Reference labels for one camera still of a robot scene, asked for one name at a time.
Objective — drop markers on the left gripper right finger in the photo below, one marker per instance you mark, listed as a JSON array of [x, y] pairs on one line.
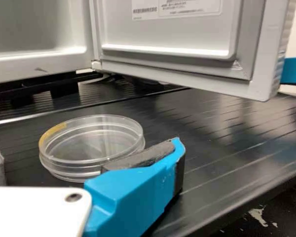
[[138, 192]]

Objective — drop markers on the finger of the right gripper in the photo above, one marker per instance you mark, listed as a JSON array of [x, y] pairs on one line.
[[294, 70]]

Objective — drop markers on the petri dish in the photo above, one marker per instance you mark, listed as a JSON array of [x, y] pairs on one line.
[[88, 145]]

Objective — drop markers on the incubator door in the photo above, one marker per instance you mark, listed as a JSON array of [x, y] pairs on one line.
[[175, 29]]

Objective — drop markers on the white incubator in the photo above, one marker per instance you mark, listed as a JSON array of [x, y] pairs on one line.
[[27, 24]]

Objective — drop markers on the black platform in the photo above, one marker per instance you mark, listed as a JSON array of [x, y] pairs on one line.
[[224, 138], [113, 93]]

